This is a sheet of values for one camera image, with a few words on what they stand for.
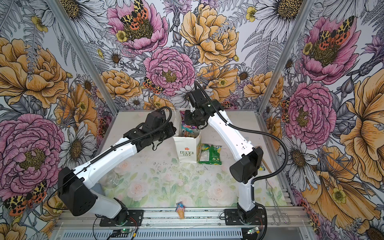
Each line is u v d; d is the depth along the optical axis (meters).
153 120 0.58
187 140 0.75
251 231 0.72
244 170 0.53
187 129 0.97
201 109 0.56
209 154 0.93
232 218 0.74
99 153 1.02
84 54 0.88
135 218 0.74
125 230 0.71
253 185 0.54
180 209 0.74
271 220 0.75
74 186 0.40
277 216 0.76
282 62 0.94
